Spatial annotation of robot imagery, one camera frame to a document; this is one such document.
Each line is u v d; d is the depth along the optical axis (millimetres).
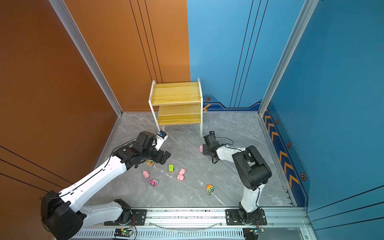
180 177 847
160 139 696
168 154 711
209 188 808
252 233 694
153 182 827
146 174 866
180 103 807
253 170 488
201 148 966
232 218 725
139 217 740
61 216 375
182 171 870
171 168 889
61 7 696
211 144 770
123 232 706
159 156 694
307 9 705
